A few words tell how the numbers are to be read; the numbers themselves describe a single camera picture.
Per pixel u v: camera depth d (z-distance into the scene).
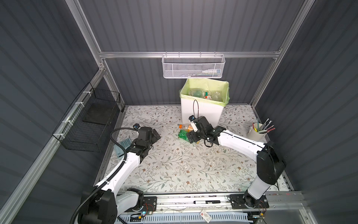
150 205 0.72
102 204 0.40
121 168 0.49
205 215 0.69
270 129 0.88
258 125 0.92
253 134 0.91
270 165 0.48
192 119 0.77
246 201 0.67
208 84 0.97
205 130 0.66
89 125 0.74
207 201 0.74
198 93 1.00
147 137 0.66
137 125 0.75
